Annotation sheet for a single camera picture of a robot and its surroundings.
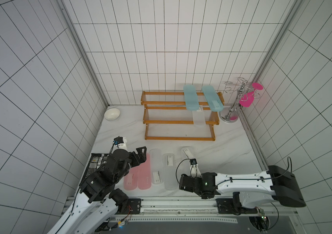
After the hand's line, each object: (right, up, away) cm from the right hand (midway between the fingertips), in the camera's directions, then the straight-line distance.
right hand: (187, 183), depth 78 cm
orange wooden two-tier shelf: (-11, +36, +22) cm, 44 cm away
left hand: (-26, +18, -8) cm, 32 cm away
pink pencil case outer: (-32, 0, +3) cm, 32 cm away
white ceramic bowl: (-54, +39, +32) cm, 74 cm away
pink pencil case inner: (-24, +3, +5) cm, 25 cm away
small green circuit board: (+36, -14, -9) cm, 39 cm away
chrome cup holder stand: (+39, +39, +33) cm, 64 cm away
